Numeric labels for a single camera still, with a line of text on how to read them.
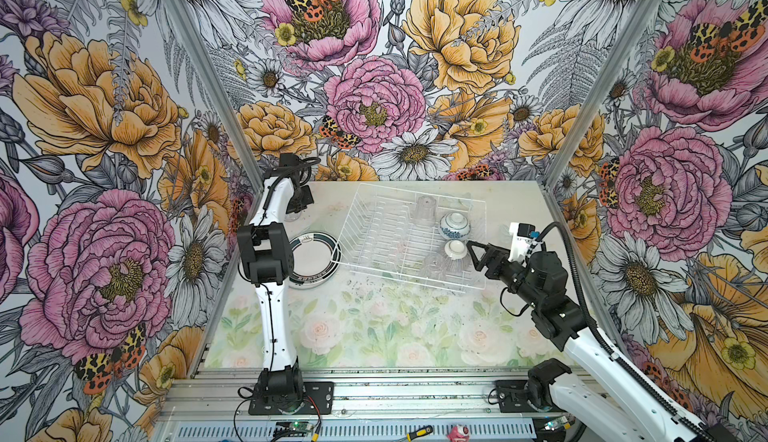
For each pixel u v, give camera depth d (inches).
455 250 36.1
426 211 40.2
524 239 26.3
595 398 22.4
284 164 33.6
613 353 19.3
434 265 38.1
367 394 30.0
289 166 33.0
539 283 23.3
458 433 25.9
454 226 40.0
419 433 27.4
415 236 41.3
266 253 25.1
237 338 33.0
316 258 37.9
